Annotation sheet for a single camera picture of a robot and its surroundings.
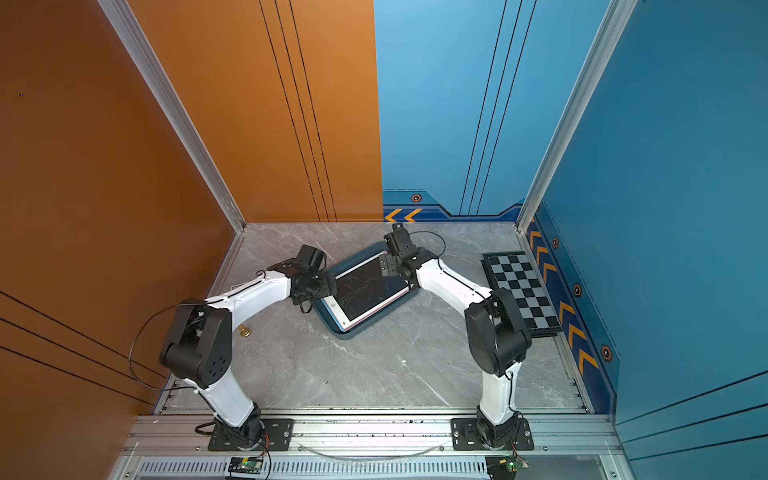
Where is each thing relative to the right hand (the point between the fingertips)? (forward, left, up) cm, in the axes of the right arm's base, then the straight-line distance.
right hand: (402, 257), depth 95 cm
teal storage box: (-19, +23, -7) cm, 31 cm away
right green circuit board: (-53, -24, -15) cm, 60 cm away
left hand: (-7, +24, -6) cm, 26 cm away
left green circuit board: (-53, +37, -14) cm, 67 cm away
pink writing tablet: (-7, +13, -9) cm, 17 cm away
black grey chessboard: (+1, -40, -10) cm, 41 cm away
